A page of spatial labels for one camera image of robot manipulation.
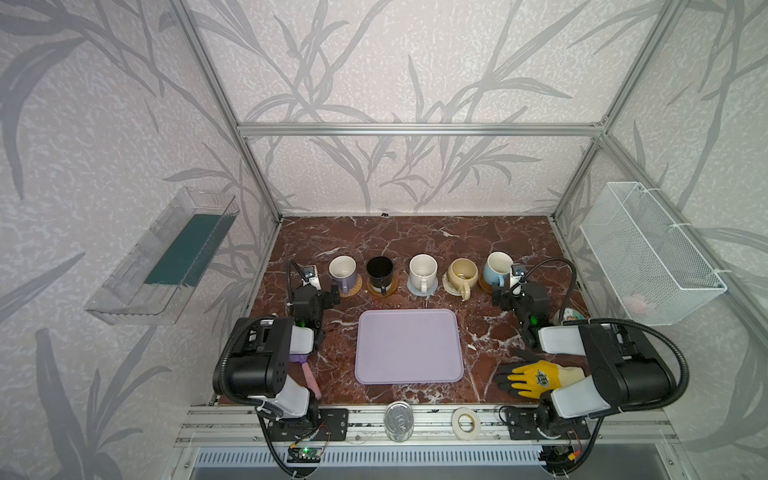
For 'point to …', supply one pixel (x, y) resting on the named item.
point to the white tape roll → (462, 435)
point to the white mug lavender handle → (343, 269)
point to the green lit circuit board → (304, 455)
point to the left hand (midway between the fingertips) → (322, 272)
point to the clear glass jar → (398, 421)
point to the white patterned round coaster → (448, 287)
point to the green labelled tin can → (572, 314)
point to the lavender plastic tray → (408, 346)
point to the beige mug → (462, 274)
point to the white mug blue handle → (497, 269)
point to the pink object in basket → (634, 303)
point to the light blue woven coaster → (419, 292)
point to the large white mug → (423, 272)
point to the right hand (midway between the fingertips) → (511, 273)
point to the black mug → (380, 270)
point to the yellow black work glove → (533, 378)
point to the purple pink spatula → (302, 358)
